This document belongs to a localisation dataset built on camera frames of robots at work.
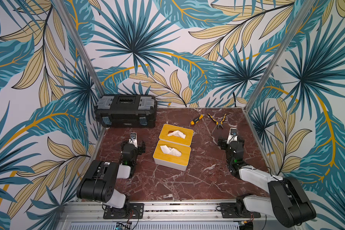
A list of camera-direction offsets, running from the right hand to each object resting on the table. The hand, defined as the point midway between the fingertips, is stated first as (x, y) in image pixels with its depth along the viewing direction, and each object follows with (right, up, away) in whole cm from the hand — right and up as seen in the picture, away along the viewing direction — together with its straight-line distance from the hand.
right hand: (231, 135), depth 87 cm
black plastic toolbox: (-65, +15, +8) cm, 68 cm away
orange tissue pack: (-33, +1, +1) cm, 33 cm away
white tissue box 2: (-33, -13, -4) cm, 36 cm away
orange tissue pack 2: (-36, -8, -7) cm, 38 cm away
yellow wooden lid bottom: (-38, -6, +2) cm, 38 cm away
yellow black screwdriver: (-17, +9, +23) cm, 30 cm away
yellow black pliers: (-2, +8, +23) cm, 25 cm away
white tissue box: (-33, 0, +2) cm, 33 cm away
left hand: (-60, -4, +6) cm, 60 cm away
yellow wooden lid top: (-25, +1, +6) cm, 26 cm away
